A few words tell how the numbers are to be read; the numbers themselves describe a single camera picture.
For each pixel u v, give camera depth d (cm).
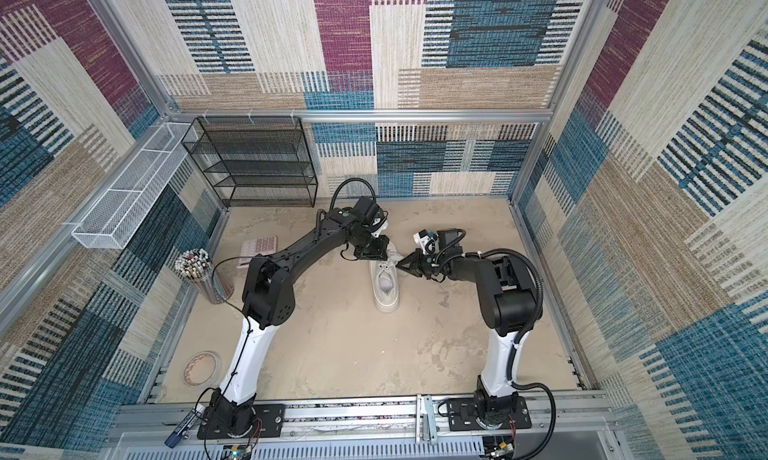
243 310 61
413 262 88
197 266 81
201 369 81
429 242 92
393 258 96
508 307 52
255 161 110
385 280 92
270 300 58
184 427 71
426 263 87
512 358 57
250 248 105
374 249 85
